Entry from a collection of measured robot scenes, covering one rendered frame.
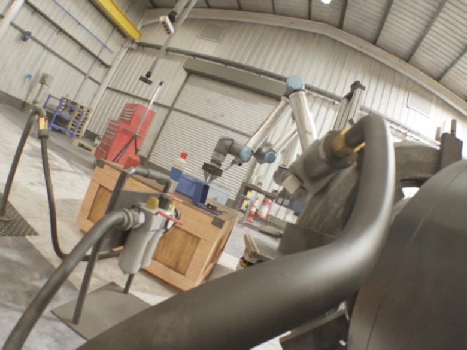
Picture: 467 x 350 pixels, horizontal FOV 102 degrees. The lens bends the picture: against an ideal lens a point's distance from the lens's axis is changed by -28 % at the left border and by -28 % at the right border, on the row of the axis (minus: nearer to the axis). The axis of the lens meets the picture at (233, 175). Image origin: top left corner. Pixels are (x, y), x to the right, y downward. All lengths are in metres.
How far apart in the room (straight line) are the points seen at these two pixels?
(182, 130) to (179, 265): 9.12
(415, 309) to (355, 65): 10.86
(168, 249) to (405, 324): 1.22
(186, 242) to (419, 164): 1.08
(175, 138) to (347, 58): 7.53
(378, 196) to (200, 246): 1.17
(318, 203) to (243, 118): 9.17
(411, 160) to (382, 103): 9.79
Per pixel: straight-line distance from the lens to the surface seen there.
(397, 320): 0.34
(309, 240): 0.63
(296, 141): 2.37
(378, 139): 0.26
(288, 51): 11.04
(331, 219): 0.67
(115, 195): 0.74
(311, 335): 0.72
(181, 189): 1.56
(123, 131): 4.16
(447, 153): 0.82
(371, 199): 0.19
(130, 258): 0.86
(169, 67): 11.97
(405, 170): 0.76
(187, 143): 10.07
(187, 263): 1.37
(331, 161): 0.47
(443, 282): 0.29
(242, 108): 9.90
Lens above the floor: 0.62
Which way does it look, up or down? 3 degrees up
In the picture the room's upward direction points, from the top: 24 degrees clockwise
